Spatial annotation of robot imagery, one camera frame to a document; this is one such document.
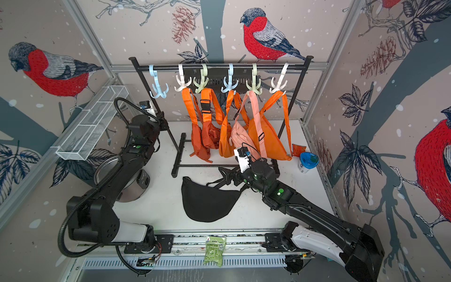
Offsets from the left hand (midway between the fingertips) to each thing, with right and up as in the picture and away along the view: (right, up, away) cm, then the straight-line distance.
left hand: (164, 108), depth 79 cm
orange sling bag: (+54, -19, +12) cm, 58 cm away
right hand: (+30, -23, -7) cm, 38 cm away
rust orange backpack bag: (+15, -19, +1) cm, 24 cm away
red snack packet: (+71, -21, +25) cm, 78 cm away
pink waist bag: (+39, -12, +16) cm, 44 cm away
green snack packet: (+24, -60, -6) cm, 65 cm away
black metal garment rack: (-1, -18, +28) cm, 33 cm away
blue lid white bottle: (+71, -26, +11) cm, 77 cm away
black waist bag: (+18, -47, +7) cm, 51 cm away
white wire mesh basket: (-34, -3, +3) cm, 34 cm away
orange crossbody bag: (+28, -19, +7) cm, 35 cm away
